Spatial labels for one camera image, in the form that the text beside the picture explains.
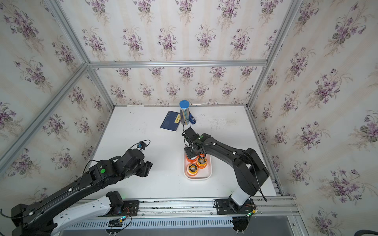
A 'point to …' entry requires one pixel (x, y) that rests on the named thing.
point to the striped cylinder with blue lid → (184, 105)
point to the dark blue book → (172, 121)
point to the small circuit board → (115, 222)
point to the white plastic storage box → (204, 174)
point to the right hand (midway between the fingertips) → (192, 152)
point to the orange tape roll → (192, 159)
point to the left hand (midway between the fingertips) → (149, 165)
